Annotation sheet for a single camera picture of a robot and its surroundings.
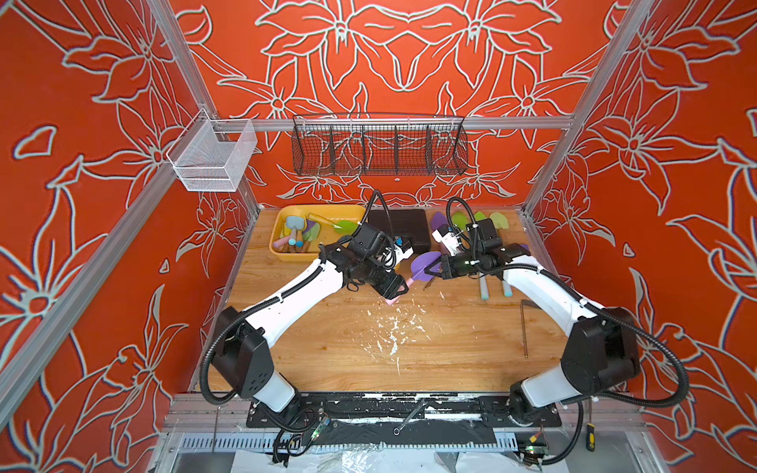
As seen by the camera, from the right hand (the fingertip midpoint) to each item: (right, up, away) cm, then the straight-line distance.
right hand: (427, 265), depth 81 cm
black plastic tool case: (-1, +13, +41) cm, 43 cm away
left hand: (-8, -3, -3) cm, 9 cm away
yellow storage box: (-44, +11, +29) cm, 53 cm away
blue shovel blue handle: (+21, -9, +14) cm, 27 cm away
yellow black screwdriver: (+37, -40, -11) cm, 56 cm away
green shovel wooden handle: (+35, +14, +34) cm, 50 cm away
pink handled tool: (-3, 0, -1) cm, 3 cm away
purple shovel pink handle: (+10, +15, +33) cm, 37 cm away
